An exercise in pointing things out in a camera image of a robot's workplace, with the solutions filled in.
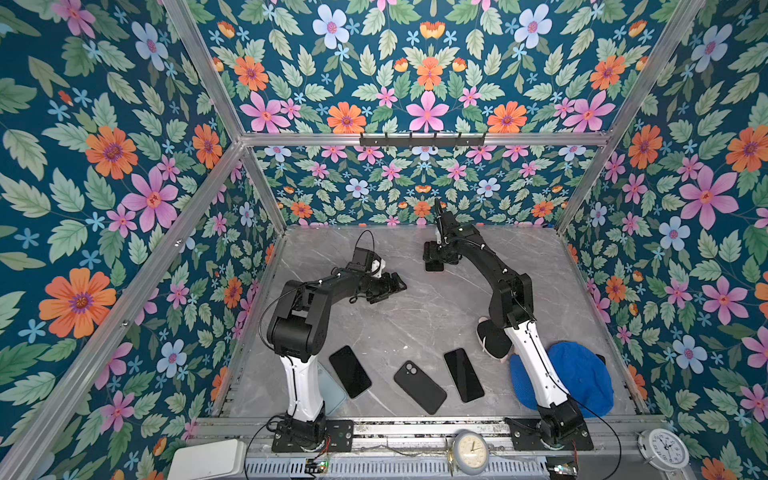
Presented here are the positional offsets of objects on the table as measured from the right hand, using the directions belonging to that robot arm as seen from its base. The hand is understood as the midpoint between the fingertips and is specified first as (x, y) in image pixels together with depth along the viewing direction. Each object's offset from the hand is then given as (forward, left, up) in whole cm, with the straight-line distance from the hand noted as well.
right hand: (433, 254), depth 108 cm
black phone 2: (-43, -6, -2) cm, 43 cm away
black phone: (-41, +27, -3) cm, 49 cm away
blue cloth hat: (-43, -40, -2) cm, 58 cm away
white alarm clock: (-61, -50, 0) cm, 79 cm away
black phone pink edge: (-4, 0, -3) cm, 5 cm away
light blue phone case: (-47, +31, -5) cm, 56 cm away
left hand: (-16, +11, +4) cm, 19 cm away
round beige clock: (-61, -5, +1) cm, 61 cm away
